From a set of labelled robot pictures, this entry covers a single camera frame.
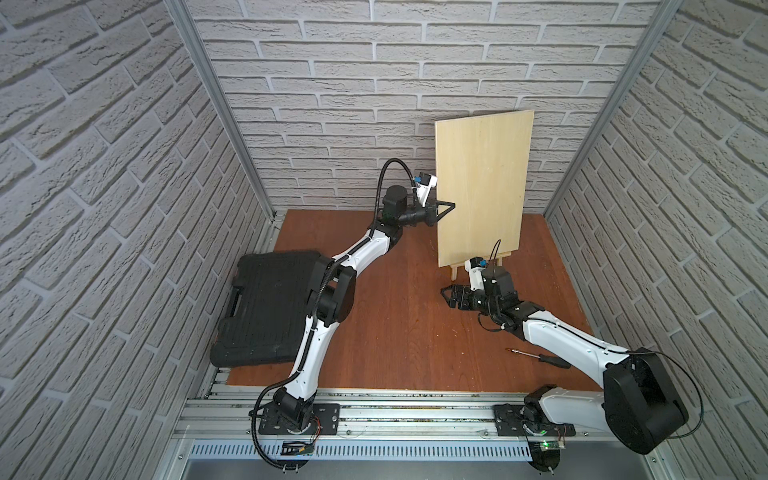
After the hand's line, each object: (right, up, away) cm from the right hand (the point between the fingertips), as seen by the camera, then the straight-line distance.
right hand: (453, 291), depth 87 cm
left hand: (+2, +25, -2) cm, 26 cm away
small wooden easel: (+2, +6, +8) cm, 10 cm away
